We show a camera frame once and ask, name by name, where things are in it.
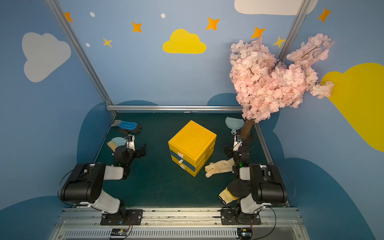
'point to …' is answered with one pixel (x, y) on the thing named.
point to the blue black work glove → (128, 127)
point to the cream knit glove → (221, 166)
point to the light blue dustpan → (234, 124)
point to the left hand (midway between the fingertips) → (137, 142)
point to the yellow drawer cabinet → (192, 147)
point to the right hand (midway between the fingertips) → (235, 142)
